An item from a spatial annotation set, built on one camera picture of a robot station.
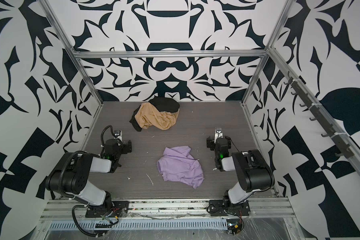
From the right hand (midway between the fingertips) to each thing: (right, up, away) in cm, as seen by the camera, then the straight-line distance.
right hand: (220, 135), depth 94 cm
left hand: (-61, -2, 0) cm, 61 cm away
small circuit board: (+1, -40, -23) cm, 46 cm away
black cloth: (-37, +20, +8) cm, 43 cm away
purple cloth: (-27, -15, -12) cm, 33 cm away
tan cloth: (-46, +12, +7) cm, 48 cm away
